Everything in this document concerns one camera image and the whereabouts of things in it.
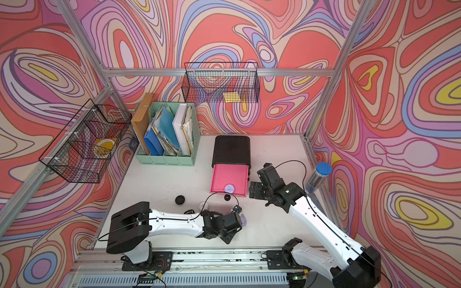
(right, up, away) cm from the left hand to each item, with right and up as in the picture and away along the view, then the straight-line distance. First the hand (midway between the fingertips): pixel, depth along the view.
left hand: (234, 234), depth 80 cm
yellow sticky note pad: (-1, +66, +11) cm, 67 cm away
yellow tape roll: (-53, +39, -9) cm, 66 cm away
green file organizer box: (-38, +35, +26) cm, 58 cm away
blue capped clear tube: (+38, +26, +1) cm, 47 cm away
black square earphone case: (-22, +8, +6) cm, 24 cm away
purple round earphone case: (-2, +20, +3) cm, 21 cm away
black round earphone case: (-28, +13, +11) cm, 33 cm away
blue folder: (-43, +42, +14) cm, 61 cm away
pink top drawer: (+1, +26, +5) cm, 27 cm away
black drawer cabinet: (-1, +38, +16) cm, 41 cm away
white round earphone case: (-16, +11, +9) cm, 21 cm away
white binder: (-29, +53, +11) cm, 61 cm away
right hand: (+11, +19, -2) cm, 22 cm away
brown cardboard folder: (-44, +51, +1) cm, 67 cm away
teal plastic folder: (-36, +50, +14) cm, 63 cm away
